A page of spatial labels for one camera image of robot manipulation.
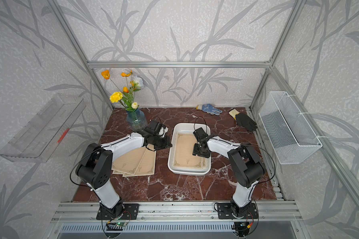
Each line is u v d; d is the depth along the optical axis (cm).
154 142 75
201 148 69
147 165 89
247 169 48
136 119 99
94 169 47
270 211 75
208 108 119
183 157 94
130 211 73
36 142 64
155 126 74
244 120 111
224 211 73
